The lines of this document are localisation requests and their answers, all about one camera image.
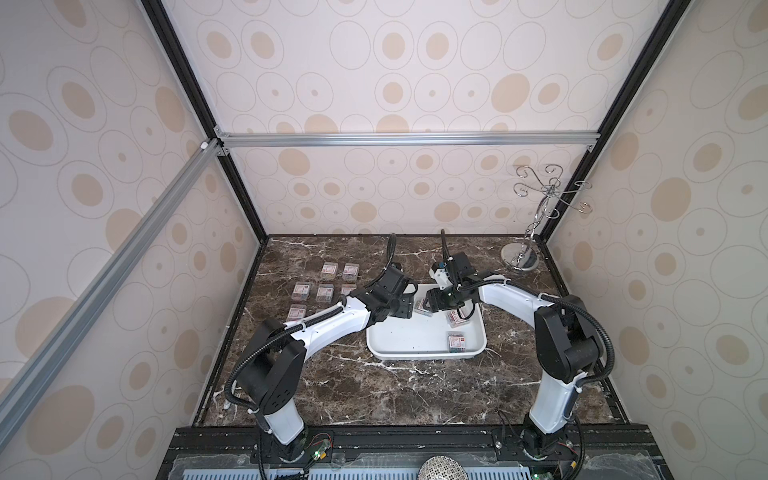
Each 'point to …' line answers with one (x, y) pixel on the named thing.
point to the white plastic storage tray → (427, 337)
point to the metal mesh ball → (442, 467)
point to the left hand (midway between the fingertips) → (410, 300)
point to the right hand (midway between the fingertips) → (442, 302)
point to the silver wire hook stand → (524, 255)
